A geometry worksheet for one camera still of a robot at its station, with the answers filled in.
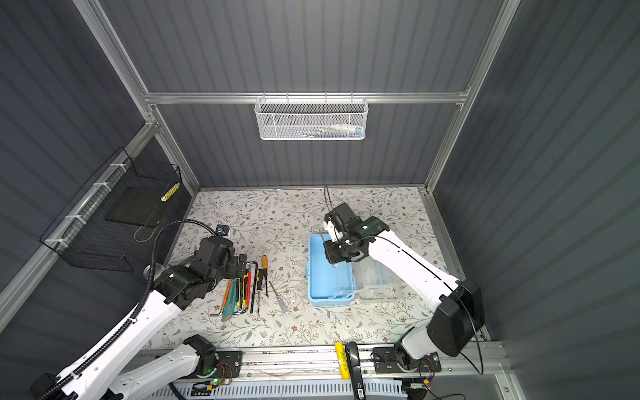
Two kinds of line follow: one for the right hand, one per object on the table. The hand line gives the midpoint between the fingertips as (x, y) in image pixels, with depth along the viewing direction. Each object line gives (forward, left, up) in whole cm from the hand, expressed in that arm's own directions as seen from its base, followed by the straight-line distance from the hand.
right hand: (331, 256), depth 79 cm
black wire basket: (+4, +65, +14) cm, 66 cm away
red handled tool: (-4, +30, -15) cm, 34 cm away
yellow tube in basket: (+18, +53, +12) cm, 58 cm away
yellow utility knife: (-5, +31, -14) cm, 34 cm away
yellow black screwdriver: (+6, +26, -15) cm, 30 cm away
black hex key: (-2, +28, -16) cm, 33 cm away
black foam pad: (+13, +62, +11) cm, 64 cm away
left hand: (-2, +32, +4) cm, 32 cm away
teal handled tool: (-11, +35, -15) cm, 40 cm away
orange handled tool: (-7, +37, -15) cm, 41 cm away
